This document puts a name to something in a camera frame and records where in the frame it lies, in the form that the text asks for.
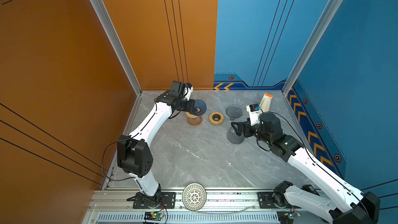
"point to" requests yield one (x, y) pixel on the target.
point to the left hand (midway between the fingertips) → (193, 104)
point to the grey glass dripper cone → (233, 112)
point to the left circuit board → (153, 215)
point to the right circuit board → (286, 216)
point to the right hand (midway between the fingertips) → (238, 121)
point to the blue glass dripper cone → (200, 108)
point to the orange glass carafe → (195, 121)
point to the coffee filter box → (266, 103)
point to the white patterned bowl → (194, 196)
